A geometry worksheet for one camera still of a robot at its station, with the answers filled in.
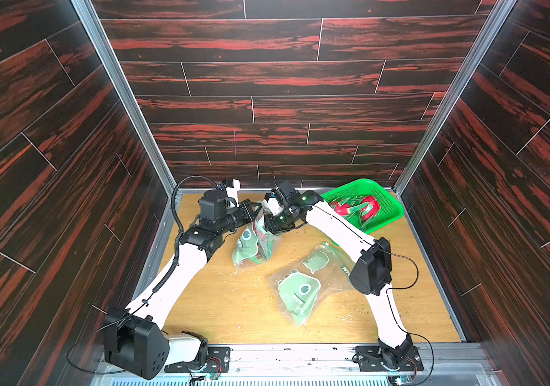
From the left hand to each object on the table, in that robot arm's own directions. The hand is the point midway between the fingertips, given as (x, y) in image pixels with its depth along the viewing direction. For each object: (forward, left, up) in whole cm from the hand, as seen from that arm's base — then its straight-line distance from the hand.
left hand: (264, 205), depth 75 cm
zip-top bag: (-15, -17, -22) cm, 32 cm away
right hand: (+3, -2, -16) cm, 16 cm away
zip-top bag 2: (-3, +3, -17) cm, 18 cm away
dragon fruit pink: (+18, -45, -22) cm, 53 cm away
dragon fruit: (+18, -31, -21) cm, 41 cm away
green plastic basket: (+21, -55, -26) cm, 65 cm away
